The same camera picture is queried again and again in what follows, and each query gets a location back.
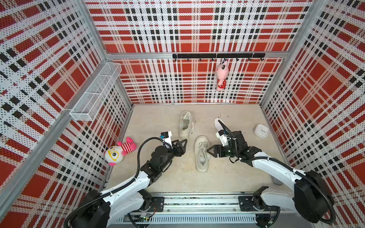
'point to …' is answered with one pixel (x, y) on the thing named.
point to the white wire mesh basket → (87, 107)
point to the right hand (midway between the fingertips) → (213, 150)
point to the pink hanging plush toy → (222, 70)
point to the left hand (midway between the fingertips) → (185, 140)
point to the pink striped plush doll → (114, 154)
